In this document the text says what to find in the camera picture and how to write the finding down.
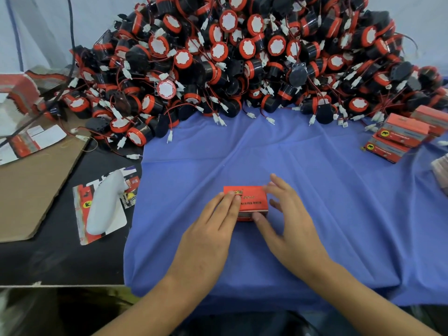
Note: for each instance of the person's left hand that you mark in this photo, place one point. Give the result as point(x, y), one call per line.
point(206, 248)

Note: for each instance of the person's right hand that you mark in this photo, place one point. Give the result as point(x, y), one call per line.
point(294, 234)

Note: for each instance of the stack of box blanks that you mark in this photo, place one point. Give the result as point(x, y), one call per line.
point(441, 172)

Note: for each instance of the pile of black red buzzers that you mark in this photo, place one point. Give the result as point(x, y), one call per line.
point(238, 52)

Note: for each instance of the person's right forearm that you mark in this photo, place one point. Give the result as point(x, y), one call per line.
point(371, 304)

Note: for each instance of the blue table cloth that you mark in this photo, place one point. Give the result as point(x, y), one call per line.
point(371, 227)

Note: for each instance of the brown cardboard piece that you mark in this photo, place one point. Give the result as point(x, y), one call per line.
point(31, 192)

